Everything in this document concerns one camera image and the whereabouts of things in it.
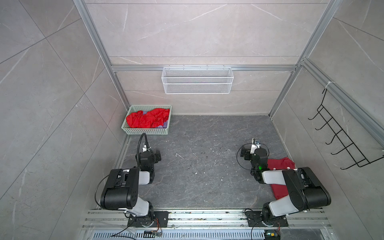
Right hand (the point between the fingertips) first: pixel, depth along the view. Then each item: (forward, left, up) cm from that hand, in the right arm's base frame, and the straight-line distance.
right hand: (250, 144), depth 94 cm
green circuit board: (-46, 0, -8) cm, 47 cm away
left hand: (-1, +66, 0) cm, 66 cm away
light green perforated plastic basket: (+14, +68, -2) cm, 69 cm away
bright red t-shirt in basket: (+26, +66, 0) cm, 71 cm away
